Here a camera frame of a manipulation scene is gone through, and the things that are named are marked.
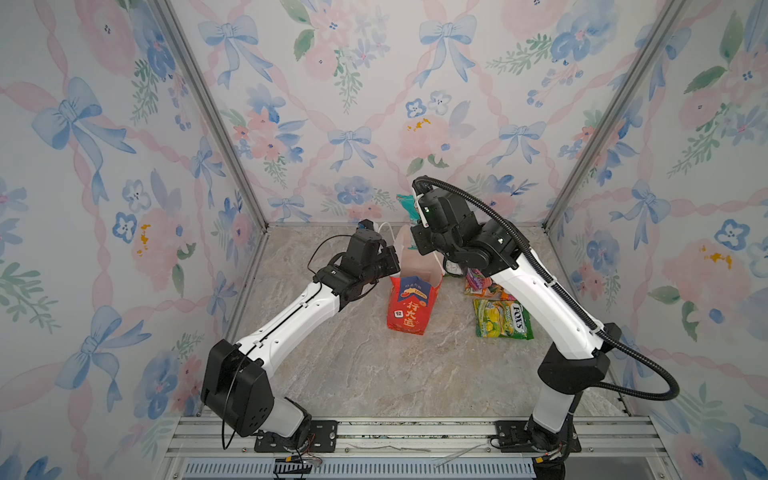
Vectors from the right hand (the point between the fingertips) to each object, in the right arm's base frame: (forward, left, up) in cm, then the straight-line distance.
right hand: (424, 219), depth 68 cm
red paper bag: (-7, +2, -19) cm, 20 cm away
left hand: (+1, +5, -13) cm, 14 cm away
